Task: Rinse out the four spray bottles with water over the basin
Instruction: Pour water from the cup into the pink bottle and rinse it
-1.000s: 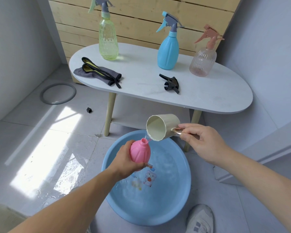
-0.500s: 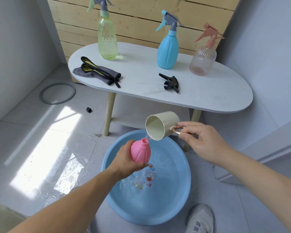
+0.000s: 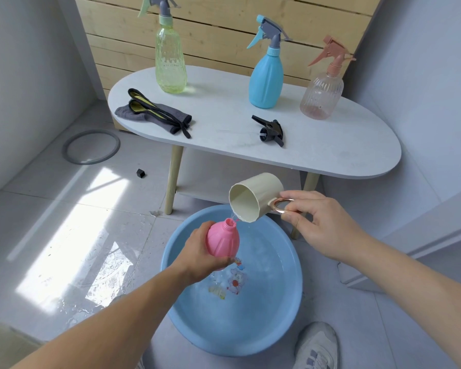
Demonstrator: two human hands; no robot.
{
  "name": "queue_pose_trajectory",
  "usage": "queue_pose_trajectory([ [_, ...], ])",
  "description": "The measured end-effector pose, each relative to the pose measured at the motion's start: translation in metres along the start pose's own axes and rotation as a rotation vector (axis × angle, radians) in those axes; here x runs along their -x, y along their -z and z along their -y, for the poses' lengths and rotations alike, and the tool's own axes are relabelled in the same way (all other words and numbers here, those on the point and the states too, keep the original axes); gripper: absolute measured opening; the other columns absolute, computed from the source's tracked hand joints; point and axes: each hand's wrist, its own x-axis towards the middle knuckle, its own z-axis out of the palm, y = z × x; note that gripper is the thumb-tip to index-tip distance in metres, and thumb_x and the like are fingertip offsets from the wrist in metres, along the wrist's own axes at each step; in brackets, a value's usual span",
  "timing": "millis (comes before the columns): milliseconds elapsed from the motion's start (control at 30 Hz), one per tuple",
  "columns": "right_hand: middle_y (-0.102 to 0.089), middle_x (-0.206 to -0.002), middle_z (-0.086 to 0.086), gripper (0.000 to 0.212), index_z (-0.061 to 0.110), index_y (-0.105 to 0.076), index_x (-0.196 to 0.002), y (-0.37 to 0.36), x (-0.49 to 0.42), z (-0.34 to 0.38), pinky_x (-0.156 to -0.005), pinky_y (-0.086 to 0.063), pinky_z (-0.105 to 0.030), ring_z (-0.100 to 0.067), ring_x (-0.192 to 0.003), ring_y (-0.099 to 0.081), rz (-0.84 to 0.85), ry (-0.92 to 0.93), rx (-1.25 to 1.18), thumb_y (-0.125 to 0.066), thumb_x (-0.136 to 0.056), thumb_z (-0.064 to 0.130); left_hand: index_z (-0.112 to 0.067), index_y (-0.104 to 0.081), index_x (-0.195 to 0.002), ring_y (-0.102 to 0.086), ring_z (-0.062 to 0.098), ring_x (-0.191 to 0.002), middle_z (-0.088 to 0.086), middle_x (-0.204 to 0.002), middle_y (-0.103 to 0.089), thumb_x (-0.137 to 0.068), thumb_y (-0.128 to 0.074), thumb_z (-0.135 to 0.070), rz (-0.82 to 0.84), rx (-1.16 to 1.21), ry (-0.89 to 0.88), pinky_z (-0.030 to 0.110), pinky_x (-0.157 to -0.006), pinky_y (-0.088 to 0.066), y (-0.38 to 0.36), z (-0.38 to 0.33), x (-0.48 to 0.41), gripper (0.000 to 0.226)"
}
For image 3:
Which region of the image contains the person's left hand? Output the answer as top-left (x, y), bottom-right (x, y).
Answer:
top-left (171, 220), bottom-right (235, 285)

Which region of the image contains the person's right hand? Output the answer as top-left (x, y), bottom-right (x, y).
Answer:
top-left (279, 190), bottom-right (369, 264)

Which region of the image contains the black spray nozzle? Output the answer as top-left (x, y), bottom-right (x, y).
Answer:
top-left (252, 114), bottom-right (285, 148)

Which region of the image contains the pink spray bottle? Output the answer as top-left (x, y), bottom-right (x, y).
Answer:
top-left (205, 218), bottom-right (241, 272)

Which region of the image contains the person's left forearm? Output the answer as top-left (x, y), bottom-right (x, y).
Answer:
top-left (11, 263), bottom-right (195, 369)

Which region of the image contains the white oval table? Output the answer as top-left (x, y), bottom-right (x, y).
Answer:
top-left (107, 65), bottom-right (402, 239)

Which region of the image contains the grey rubber ring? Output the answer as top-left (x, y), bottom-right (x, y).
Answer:
top-left (61, 129), bottom-right (121, 166)

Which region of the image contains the orange spray head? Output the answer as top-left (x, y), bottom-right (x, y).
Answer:
top-left (307, 34), bottom-right (357, 77)

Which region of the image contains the blue plastic basin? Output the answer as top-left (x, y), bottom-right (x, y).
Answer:
top-left (160, 204), bottom-right (304, 357)

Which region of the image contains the clear ribbed spray bottle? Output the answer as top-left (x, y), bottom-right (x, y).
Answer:
top-left (299, 72), bottom-right (345, 121)

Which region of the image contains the beige cup with metal handle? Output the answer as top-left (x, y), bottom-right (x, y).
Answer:
top-left (228, 172), bottom-right (295, 223)

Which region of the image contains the blue grey spray nozzle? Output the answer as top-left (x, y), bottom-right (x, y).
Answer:
top-left (246, 14), bottom-right (292, 57)

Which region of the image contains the person's right white shoe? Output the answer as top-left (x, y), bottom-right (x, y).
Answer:
top-left (293, 321), bottom-right (340, 369)

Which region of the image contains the person's right forearm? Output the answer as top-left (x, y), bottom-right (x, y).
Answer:
top-left (342, 232), bottom-right (461, 369)

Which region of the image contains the grey cloth with black trim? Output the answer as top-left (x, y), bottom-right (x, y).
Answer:
top-left (114, 88), bottom-right (193, 139)

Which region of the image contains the green grey spray nozzle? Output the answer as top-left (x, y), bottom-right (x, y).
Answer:
top-left (137, 0), bottom-right (181, 27)

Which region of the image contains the blue spray bottle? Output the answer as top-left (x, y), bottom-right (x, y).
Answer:
top-left (248, 53), bottom-right (285, 110)

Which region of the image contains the green clear spray bottle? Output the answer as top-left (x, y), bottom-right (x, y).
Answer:
top-left (155, 25), bottom-right (188, 94)

